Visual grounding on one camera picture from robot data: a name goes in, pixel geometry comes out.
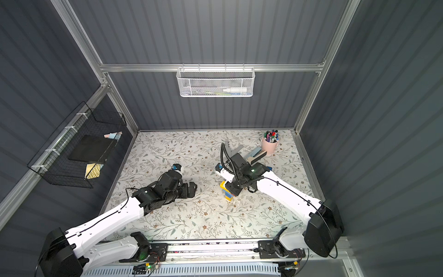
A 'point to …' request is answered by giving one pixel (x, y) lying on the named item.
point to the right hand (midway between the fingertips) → (230, 185)
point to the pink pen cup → (269, 147)
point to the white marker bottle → (236, 89)
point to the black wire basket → (52, 163)
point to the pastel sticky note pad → (113, 135)
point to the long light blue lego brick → (228, 194)
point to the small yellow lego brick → (228, 198)
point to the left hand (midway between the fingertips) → (191, 188)
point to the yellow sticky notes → (92, 171)
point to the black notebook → (92, 148)
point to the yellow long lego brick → (222, 186)
